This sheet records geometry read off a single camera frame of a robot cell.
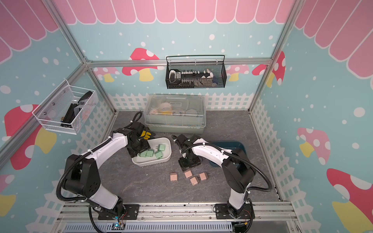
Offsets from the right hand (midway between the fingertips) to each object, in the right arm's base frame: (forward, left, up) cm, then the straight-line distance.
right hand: (187, 168), depth 84 cm
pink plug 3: (-6, -4, -4) cm, 8 cm away
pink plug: (-4, +8, -3) cm, 10 cm away
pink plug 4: (-3, -9, -4) cm, 11 cm away
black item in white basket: (+18, +57, +30) cm, 67 cm away
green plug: (+10, +28, -2) cm, 30 cm away
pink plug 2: (-2, 0, -3) cm, 4 cm away
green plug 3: (+10, +19, -3) cm, 22 cm away
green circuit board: (-27, +34, -5) cm, 44 cm away
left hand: (+9, +26, +2) cm, 28 cm away
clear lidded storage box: (+34, +8, +11) cm, 36 cm away
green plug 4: (+16, +18, -3) cm, 24 cm away
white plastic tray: (+19, +23, -2) cm, 30 cm away
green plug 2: (+11, +24, -2) cm, 27 cm away
